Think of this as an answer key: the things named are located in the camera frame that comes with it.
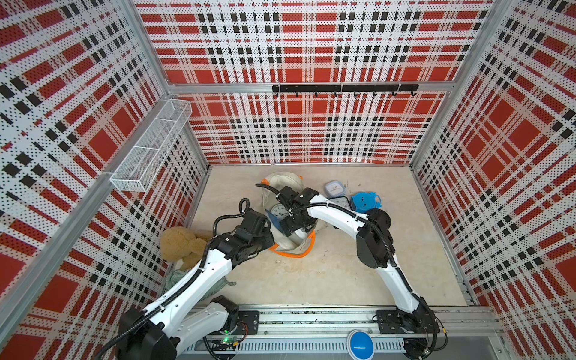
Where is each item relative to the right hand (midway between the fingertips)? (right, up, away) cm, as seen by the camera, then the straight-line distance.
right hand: (301, 225), depth 91 cm
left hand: (-10, -3, -10) cm, 15 cm away
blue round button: (+19, -34, -22) cm, 45 cm away
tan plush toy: (-40, -3, -19) cm, 44 cm away
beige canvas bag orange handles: (-1, -6, -9) cm, 11 cm away
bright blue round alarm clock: (+29, +9, +11) cm, 32 cm away
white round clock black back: (+36, +2, +9) cm, 37 cm away
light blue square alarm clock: (+16, +15, +17) cm, 28 cm away
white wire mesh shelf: (-68, +24, +1) cm, 72 cm away
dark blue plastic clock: (-7, +1, -8) cm, 10 cm away
